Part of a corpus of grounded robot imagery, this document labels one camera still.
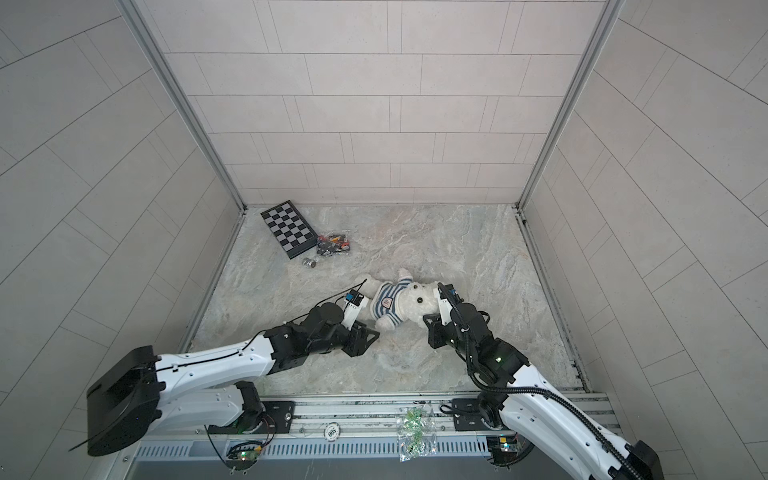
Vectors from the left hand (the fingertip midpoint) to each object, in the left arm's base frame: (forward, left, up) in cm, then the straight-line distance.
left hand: (381, 334), depth 77 cm
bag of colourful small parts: (+33, +19, -6) cm, 38 cm away
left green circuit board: (-25, +29, -4) cm, 39 cm away
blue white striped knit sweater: (+9, 0, 0) cm, 9 cm away
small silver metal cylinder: (+27, +26, -7) cm, 38 cm away
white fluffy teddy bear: (+7, -8, +5) cm, 12 cm away
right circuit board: (-23, -28, -8) cm, 38 cm away
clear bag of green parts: (-21, -9, -7) cm, 23 cm away
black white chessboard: (+39, +34, -5) cm, 52 cm away
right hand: (+3, -11, +2) cm, 11 cm away
